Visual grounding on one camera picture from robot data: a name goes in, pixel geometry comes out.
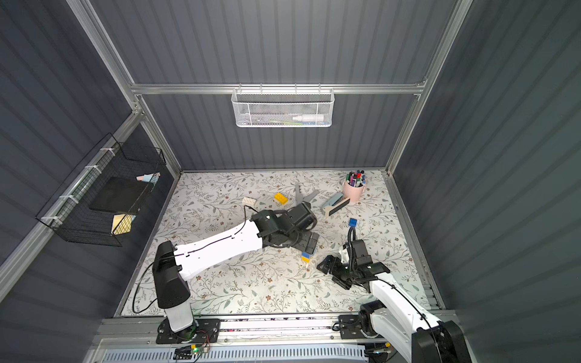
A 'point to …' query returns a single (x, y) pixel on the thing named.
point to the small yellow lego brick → (305, 259)
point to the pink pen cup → (355, 186)
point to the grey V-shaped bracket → (300, 199)
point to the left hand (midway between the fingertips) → (308, 242)
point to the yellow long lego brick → (281, 198)
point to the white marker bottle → (309, 118)
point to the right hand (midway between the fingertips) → (326, 274)
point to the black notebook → (119, 195)
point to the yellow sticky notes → (122, 223)
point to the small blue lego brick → (352, 222)
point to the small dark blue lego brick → (306, 254)
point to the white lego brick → (248, 201)
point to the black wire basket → (67, 212)
